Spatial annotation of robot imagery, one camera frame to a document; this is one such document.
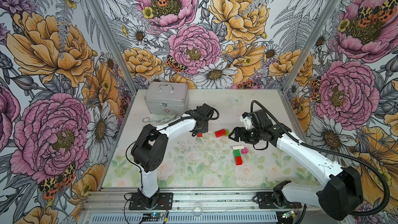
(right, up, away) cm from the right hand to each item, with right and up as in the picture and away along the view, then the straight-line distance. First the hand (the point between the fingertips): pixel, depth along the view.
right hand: (235, 141), depth 79 cm
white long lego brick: (+4, -6, +11) cm, 13 cm away
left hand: (-19, +2, +13) cm, 23 cm away
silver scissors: (-54, +8, +26) cm, 60 cm away
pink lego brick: (+7, -8, +10) cm, 14 cm away
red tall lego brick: (+3, -12, +6) cm, 14 cm away
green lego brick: (+3, -9, +10) cm, 13 cm away
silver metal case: (-39, +22, +19) cm, 48 cm away
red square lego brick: (-18, 0, +17) cm, 25 cm away
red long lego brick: (-6, +1, +17) cm, 18 cm away
